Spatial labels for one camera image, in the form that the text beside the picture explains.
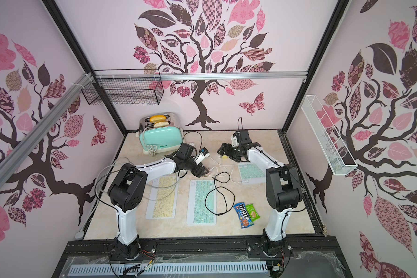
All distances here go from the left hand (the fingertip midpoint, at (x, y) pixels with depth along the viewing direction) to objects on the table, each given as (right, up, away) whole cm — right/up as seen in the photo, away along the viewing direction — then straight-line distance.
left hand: (202, 169), depth 96 cm
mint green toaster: (-24, +21, 0) cm, 32 cm away
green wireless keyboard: (-2, -20, -11) cm, 23 cm away
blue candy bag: (+21, -21, -15) cm, 33 cm away
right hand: (+11, +8, -2) cm, 14 cm away
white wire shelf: (+56, +8, -30) cm, 64 cm away
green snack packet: (+26, -19, -13) cm, 35 cm away
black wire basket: (-65, +61, +41) cm, 98 cm away
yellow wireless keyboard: (-21, -15, -7) cm, 27 cm away
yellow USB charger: (+14, +6, +11) cm, 19 cm away
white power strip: (-5, +14, -13) cm, 20 cm away
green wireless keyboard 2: (+28, -3, +2) cm, 28 cm away
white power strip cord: (-59, -7, -1) cm, 59 cm away
